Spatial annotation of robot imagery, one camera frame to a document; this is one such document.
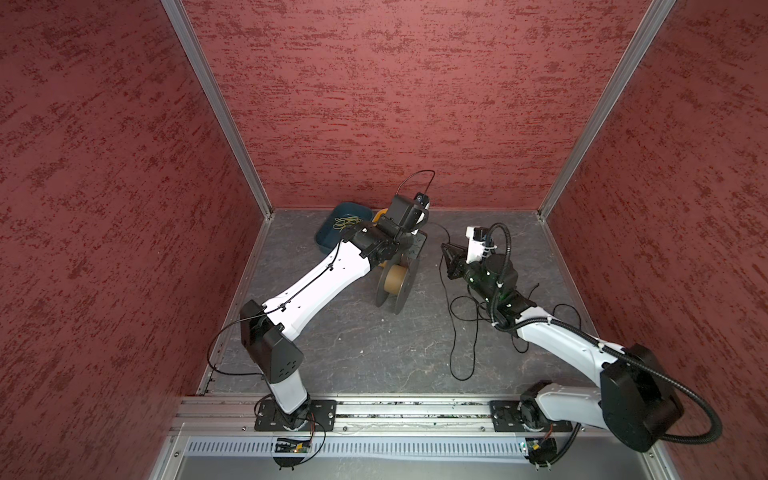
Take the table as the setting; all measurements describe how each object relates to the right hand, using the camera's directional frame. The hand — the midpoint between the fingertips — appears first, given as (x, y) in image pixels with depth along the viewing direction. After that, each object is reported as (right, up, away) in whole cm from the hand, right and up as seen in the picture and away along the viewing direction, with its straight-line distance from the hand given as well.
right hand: (441, 249), depth 80 cm
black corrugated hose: (+15, -12, -26) cm, 32 cm away
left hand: (-9, +3, -3) cm, 9 cm away
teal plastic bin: (-37, +10, +34) cm, 51 cm away
